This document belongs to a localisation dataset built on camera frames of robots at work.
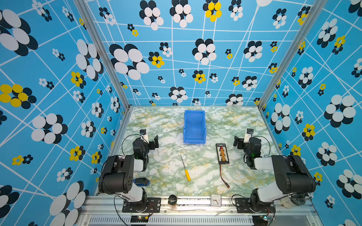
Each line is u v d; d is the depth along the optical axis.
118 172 0.51
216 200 0.74
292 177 0.45
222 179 0.82
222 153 0.91
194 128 1.07
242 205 0.72
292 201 0.67
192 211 0.72
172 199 0.66
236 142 0.87
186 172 0.85
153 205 0.72
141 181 0.79
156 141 0.91
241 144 0.85
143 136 0.79
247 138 0.82
